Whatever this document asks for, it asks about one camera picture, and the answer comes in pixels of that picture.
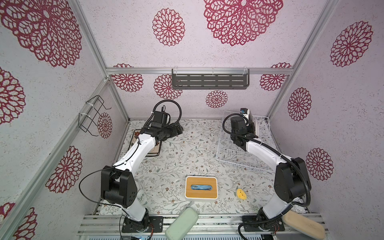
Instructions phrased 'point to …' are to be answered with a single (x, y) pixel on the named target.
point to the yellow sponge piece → (241, 194)
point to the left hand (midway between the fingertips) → (177, 133)
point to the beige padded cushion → (304, 224)
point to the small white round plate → (257, 126)
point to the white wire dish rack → (231, 152)
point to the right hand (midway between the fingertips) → (251, 121)
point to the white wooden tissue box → (201, 187)
